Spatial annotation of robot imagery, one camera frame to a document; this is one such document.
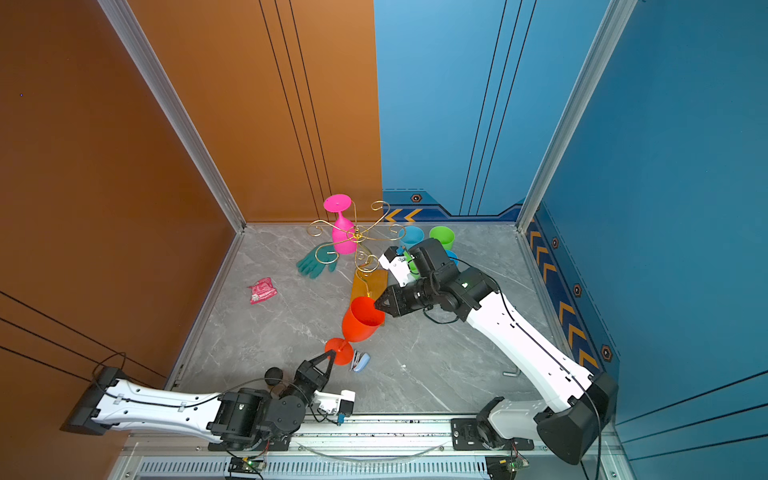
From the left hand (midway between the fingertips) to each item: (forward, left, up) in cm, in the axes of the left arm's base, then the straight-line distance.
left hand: (327, 346), depth 70 cm
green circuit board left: (-22, +19, -19) cm, 35 cm away
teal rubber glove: (+40, +13, -17) cm, 45 cm away
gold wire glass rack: (+24, -8, +3) cm, 25 cm away
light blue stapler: (+2, -7, -15) cm, 16 cm away
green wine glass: (+40, -32, -3) cm, 51 cm away
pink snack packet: (+26, +29, -16) cm, 42 cm away
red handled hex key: (0, -49, -17) cm, 52 cm away
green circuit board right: (-21, -42, -18) cm, 51 cm away
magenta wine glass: (+30, -1, +9) cm, 31 cm away
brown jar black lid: (-4, +14, -9) cm, 17 cm away
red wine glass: (0, -9, +13) cm, 16 cm away
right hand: (+6, -12, +9) cm, 16 cm away
